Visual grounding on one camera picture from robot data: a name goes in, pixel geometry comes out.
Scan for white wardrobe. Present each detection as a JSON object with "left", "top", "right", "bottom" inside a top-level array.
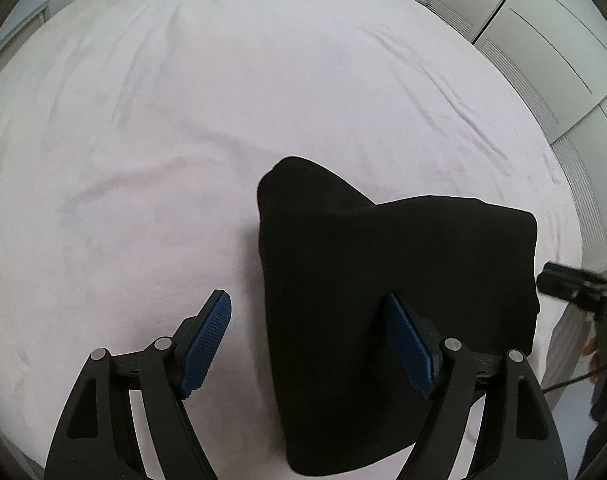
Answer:
[{"left": 427, "top": 0, "right": 607, "bottom": 271}]

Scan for black pants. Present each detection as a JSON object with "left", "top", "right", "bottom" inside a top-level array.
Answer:
[{"left": 257, "top": 157, "right": 540, "bottom": 477}]

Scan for pink bed sheet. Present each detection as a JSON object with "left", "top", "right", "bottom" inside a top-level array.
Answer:
[{"left": 0, "top": 0, "right": 582, "bottom": 479}]

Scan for person hand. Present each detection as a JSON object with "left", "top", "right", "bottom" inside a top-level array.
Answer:
[{"left": 582, "top": 337, "right": 599, "bottom": 385}]

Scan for black cable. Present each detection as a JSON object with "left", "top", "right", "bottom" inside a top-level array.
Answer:
[{"left": 540, "top": 364, "right": 607, "bottom": 395}]

